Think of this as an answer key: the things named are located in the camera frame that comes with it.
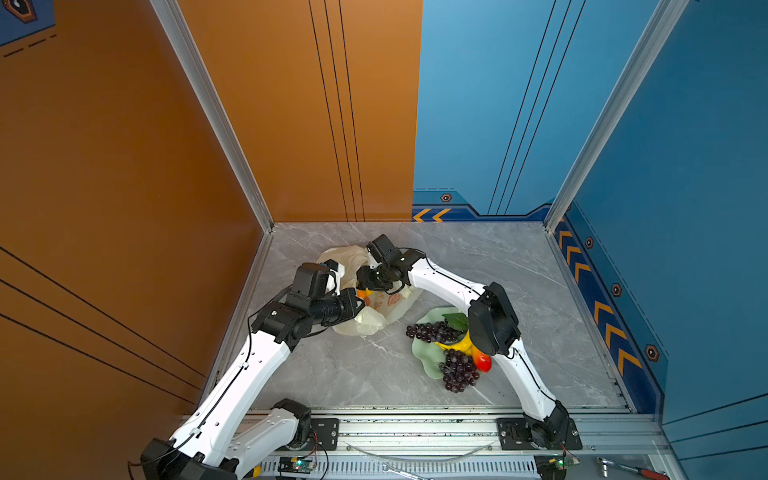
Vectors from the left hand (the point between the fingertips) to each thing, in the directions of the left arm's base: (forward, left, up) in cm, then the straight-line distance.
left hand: (367, 300), depth 73 cm
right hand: (+13, +5, -13) cm, 19 cm away
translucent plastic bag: (+9, -2, -19) cm, 21 cm away
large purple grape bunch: (-12, -23, -13) cm, 29 cm away
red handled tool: (-32, -64, -20) cm, 75 cm away
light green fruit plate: (-6, -17, -20) cm, 27 cm away
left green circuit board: (-32, +16, -23) cm, 43 cm away
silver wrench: (-32, -6, -22) cm, 39 cm away
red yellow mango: (-10, -30, -12) cm, 33 cm away
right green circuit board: (-31, -46, -21) cm, 59 cm away
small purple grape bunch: (-1, -19, -15) cm, 25 cm away
